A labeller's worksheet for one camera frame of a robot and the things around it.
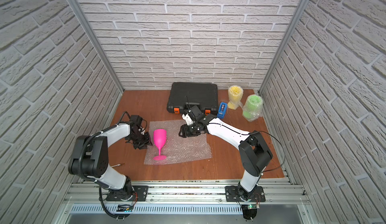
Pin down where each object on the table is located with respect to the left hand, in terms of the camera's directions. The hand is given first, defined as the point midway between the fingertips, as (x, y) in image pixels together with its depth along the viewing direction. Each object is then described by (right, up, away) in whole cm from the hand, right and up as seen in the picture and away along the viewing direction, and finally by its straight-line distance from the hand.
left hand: (152, 142), depth 90 cm
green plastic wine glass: (+63, +20, +2) cm, 66 cm away
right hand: (+20, +7, -6) cm, 22 cm away
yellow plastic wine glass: (+53, +31, +9) cm, 63 cm away
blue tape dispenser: (+45, +19, +13) cm, 51 cm away
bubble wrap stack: (+15, -4, -1) cm, 15 cm away
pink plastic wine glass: (+5, +3, -3) cm, 7 cm away
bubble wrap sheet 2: (+63, +21, +2) cm, 66 cm away
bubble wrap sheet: (+58, +24, +14) cm, 65 cm away
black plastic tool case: (+16, +31, +26) cm, 43 cm away
